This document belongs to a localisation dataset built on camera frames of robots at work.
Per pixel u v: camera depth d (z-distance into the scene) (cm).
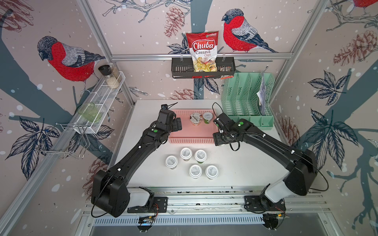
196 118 104
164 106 72
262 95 90
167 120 62
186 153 86
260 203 66
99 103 79
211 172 78
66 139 58
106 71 79
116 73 85
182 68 95
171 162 82
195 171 78
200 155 85
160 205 73
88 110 69
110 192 39
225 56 90
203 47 80
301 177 40
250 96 118
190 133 104
